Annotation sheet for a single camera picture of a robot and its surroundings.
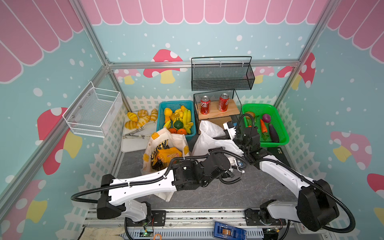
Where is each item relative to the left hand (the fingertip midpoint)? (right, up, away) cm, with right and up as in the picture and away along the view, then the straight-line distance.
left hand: (223, 157), depth 64 cm
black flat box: (+41, -3, +33) cm, 53 cm away
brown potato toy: (+32, +24, +54) cm, 67 cm away
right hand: (-3, +7, +12) cm, 14 cm away
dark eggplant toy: (+43, +8, +41) cm, 60 cm away
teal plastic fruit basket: (-27, +31, +53) cm, 67 cm away
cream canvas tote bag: (-23, +5, +21) cm, 32 cm away
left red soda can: (-6, +27, +27) cm, 38 cm away
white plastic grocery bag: (-5, +10, +12) cm, 17 cm away
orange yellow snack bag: (-28, -2, +17) cm, 33 cm away
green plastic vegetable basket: (+38, +27, +53) cm, 71 cm away
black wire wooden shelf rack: (+1, +28, +40) cm, 49 cm away
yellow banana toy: (-32, +15, +43) cm, 55 cm away
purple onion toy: (+41, +20, +48) cm, 66 cm away
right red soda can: (+5, +29, +28) cm, 41 cm away
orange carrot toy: (+37, +12, +43) cm, 58 cm away
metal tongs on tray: (-58, +7, +42) cm, 72 cm away
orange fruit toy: (-22, +11, +36) cm, 43 cm away
